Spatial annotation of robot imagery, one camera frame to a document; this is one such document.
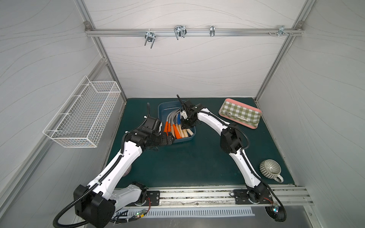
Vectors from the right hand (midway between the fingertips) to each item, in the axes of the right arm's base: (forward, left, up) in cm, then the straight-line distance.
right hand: (182, 126), depth 98 cm
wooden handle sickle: (-3, -5, -1) cm, 6 cm away
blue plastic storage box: (+16, +15, +1) cm, 22 cm away
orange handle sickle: (+4, +12, -3) cm, 13 cm away
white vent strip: (-49, -4, -4) cm, 49 cm away
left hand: (-18, +7, +13) cm, 24 cm away
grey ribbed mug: (-26, -55, -4) cm, 61 cm away
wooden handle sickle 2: (-7, -3, 0) cm, 8 cm away
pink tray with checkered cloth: (+16, -49, -5) cm, 52 cm away
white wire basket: (-18, +48, +28) cm, 58 cm away
